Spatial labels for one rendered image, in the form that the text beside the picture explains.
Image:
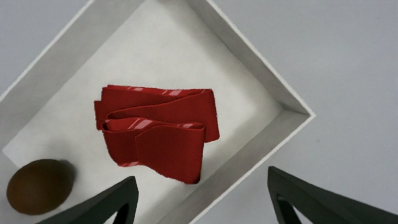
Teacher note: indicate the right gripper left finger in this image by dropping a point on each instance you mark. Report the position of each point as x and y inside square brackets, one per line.
[122, 198]

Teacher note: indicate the brown ball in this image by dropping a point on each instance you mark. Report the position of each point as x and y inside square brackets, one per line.
[40, 186]

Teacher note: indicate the white open-top box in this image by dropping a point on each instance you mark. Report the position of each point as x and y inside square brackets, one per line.
[48, 111]

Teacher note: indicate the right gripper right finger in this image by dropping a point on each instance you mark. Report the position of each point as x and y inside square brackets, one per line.
[318, 205]

